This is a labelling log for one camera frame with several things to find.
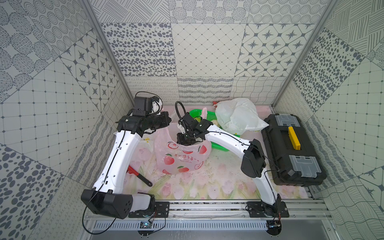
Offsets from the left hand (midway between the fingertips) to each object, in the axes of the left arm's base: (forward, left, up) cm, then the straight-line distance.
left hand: (175, 119), depth 71 cm
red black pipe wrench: (-14, +29, -31) cm, 44 cm away
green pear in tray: (+3, -11, -3) cm, 12 cm away
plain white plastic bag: (+18, -37, -18) cm, 45 cm away
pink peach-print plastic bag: (-12, +3, -19) cm, 22 cm away
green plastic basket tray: (+22, -20, -23) cm, 38 cm away
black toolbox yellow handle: (-12, -59, -15) cm, 62 cm away
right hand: (-3, 0, -19) cm, 19 cm away
